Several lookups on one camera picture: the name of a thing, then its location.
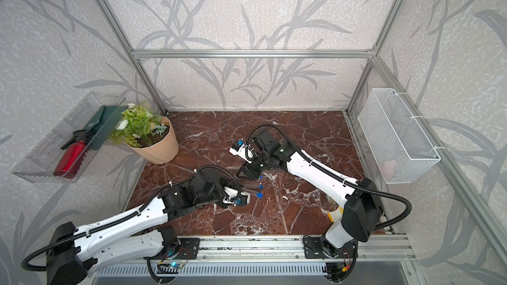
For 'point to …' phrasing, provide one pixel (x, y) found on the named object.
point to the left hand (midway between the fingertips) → (241, 184)
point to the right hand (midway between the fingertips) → (240, 170)
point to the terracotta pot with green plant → (150, 136)
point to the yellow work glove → (335, 216)
